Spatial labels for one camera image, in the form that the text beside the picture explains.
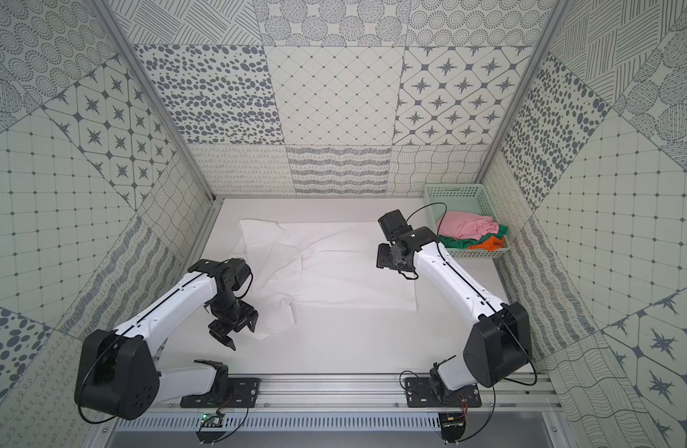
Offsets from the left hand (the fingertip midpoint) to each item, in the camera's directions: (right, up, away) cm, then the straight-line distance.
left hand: (248, 330), depth 77 cm
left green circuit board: (-7, -21, -6) cm, 23 cm away
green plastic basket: (+77, +41, +41) cm, 97 cm away
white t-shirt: (+20, +16, +23) cm, 34 cm away
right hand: (+42, +18, +5) cm, 46 cm away
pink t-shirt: (+71, +29, +23) cm, 80 cm away
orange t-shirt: (+77, +23, +15) cm, 82 cm away
